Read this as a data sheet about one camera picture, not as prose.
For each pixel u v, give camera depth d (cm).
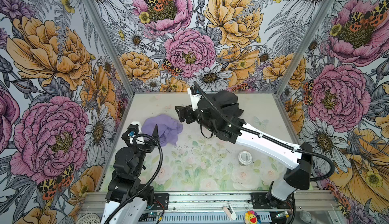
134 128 53
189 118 60
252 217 69
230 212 70
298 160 42
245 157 83
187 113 58
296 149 43
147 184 47
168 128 95
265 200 74
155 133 66
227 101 102
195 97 57
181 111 58
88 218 67
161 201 74
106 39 90
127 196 47
